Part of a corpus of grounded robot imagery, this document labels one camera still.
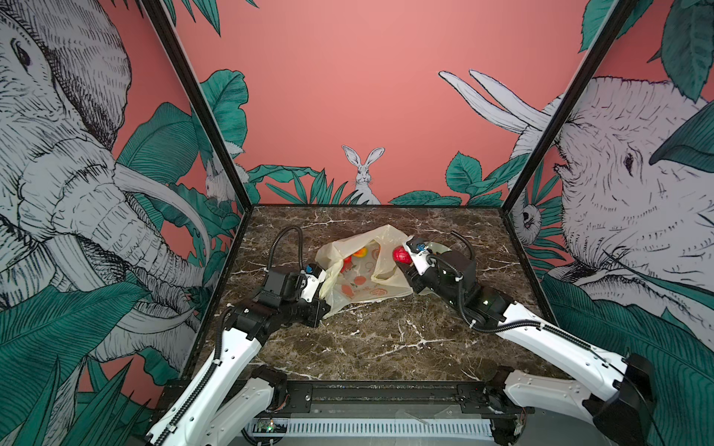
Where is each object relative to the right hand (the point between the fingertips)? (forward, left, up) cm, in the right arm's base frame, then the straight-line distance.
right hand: (403, 251), depth 73 cm
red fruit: (-2, +1, +2) cm, 3 cm away
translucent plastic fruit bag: (+12, +12, -26) cm, 31 cm away
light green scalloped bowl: (+18, -16, -22) cm, 32 cm away
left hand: (-11, +19, -9) cm, 24 cm away
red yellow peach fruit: (+16, +12, -24) cm, 31 cm away
